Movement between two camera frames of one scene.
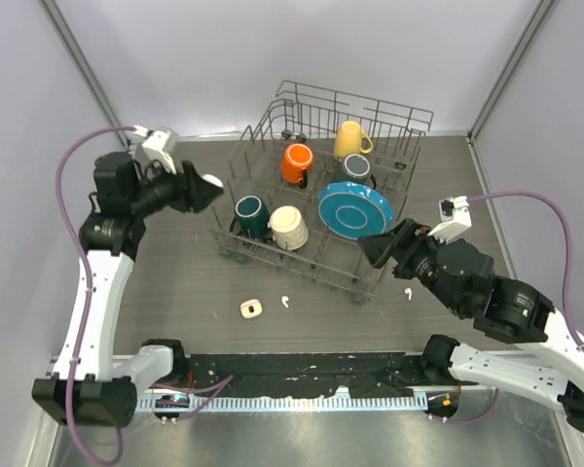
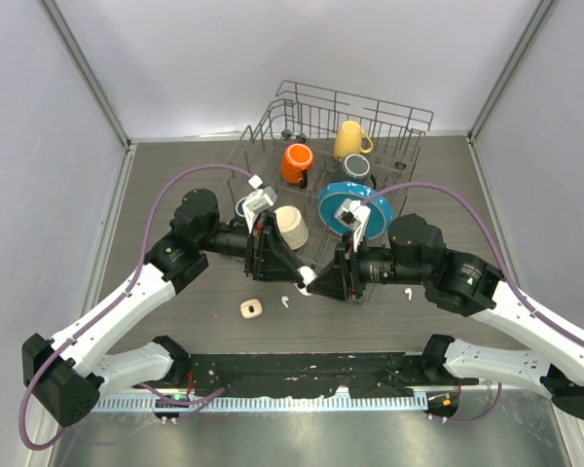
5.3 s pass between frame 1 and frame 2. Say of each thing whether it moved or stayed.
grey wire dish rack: stayed
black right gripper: moved
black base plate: stayed
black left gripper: moved
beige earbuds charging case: stayed
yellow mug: stayed
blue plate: stayed
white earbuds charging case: moved
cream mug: stayed
